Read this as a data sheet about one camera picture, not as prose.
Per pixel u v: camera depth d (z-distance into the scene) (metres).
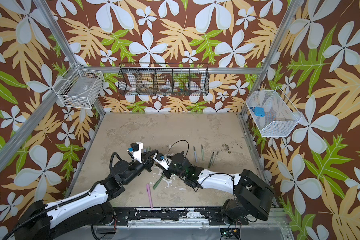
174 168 0.69
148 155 0.69
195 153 0.97
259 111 0.86
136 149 0.64
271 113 0.84
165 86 0.99
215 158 0.96
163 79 0.97
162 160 0.66
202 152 0.98
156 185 0.84
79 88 0.86
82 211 0.51
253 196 0.43
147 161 0.65
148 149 0.76
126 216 0.74
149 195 0.81
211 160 0.94
